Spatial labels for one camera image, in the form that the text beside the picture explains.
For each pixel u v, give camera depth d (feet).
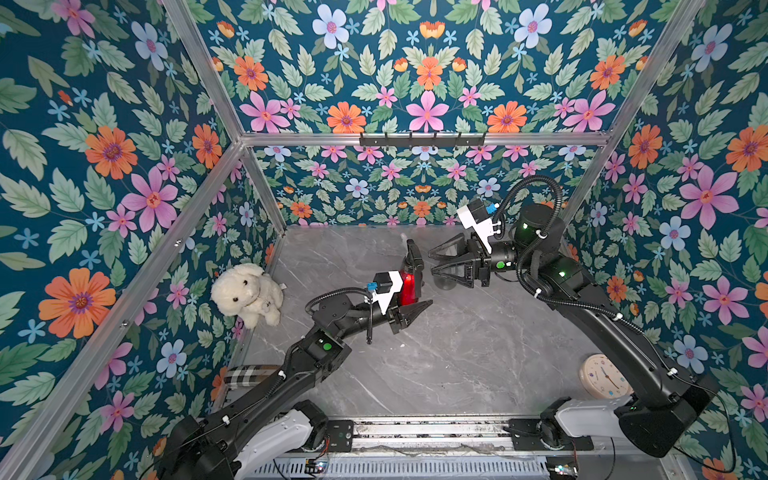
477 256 1.61
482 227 1.62
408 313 1.86
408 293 1.92
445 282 1.65
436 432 2.46
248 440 1.47
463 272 1.71
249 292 2.71
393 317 1.87
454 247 1.86
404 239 2.97
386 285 1.73
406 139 2.96
